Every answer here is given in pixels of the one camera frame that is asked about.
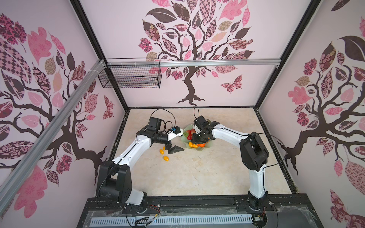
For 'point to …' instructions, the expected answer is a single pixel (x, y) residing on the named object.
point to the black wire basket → (131, 73)
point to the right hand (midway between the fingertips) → (194, 139)
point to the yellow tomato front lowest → (190, 144)
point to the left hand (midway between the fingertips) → (181, 142)
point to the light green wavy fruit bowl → (185, 140)
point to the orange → (201, 145)
